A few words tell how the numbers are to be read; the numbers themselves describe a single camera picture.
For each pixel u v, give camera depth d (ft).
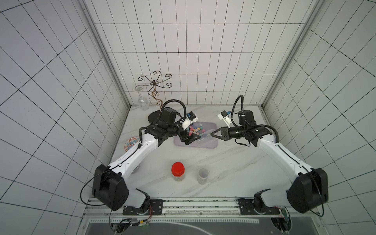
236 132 2.19
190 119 2.14
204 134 2.67
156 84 2.95
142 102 3.04
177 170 2.46
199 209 2.39
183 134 2.21
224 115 2.29
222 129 2.25
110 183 1.30
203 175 2.55
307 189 1.32
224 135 2.19
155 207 2.40
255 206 2.19
